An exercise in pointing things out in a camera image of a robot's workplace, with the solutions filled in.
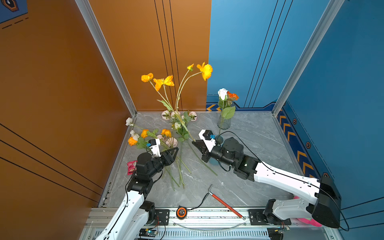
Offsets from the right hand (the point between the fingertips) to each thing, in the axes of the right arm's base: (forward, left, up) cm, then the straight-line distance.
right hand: (192, 141), depth 67 cm
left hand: (+2, +8, -10) cm, 13 cm away
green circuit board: (-31, +22, -31) cm, 49 cm away
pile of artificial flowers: (+22, +14, -27) cm, 38 cm away
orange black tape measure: (-23, +6, -27) cm, 37 cm away
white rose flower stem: (+17, -17, +2) cm, 24 cm away
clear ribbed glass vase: (+42, -22, -35) cm, 59 cm away
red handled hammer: (-13, -8, -30) cm, 34 cm away
